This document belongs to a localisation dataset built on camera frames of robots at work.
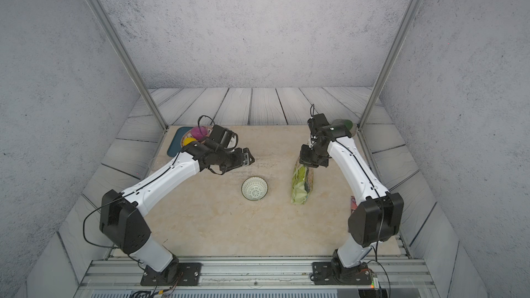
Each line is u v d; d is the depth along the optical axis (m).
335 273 0.66
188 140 1.11
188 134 1.14
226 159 0.69
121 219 0.43
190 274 0.73
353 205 0.91
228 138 0.67
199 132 1.13
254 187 0.95
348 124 1.17
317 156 0.67
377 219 0.43
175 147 1.14
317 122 0.64
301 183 0.80
